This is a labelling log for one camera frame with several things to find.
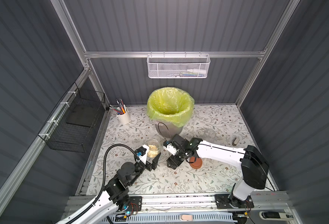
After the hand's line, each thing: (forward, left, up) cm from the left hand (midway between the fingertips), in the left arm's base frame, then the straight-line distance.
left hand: (154, 151), depth 71 cm
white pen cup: (+34, +25, -13) cm, 44 cm away
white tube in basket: (+52, -28, +15) cm, 61 cm away
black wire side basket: (+12, +44, +7) cm, 46 cm away
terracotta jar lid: (0, -26, -18) cm, 31 cm away
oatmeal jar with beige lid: (+3, 0, 0) cm, 3 cm away
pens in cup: (+40, +28, -10) cm, 50 cm away
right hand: (0, -10, -12) cm, 16 cm away
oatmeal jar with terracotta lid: (+23, -38, -20) cm, 49 cm away
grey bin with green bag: (+38, -10, -8) cm, 40 cm away
